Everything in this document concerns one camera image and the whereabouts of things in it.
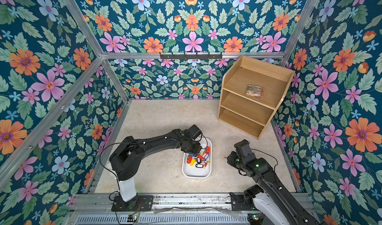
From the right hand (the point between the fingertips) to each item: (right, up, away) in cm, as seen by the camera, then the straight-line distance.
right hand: (228, 157), depth 79 cm
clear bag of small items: (+14, +36, 0) cm, 39 cm away
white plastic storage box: (-18, -10, +4) cm, 21 cm away
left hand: (-15, +1, +9) cm, 18 cm away
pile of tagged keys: (-16, -4, +8) cm, 18 cm away
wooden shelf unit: (+14, +23, +10) cm, 29 cm away
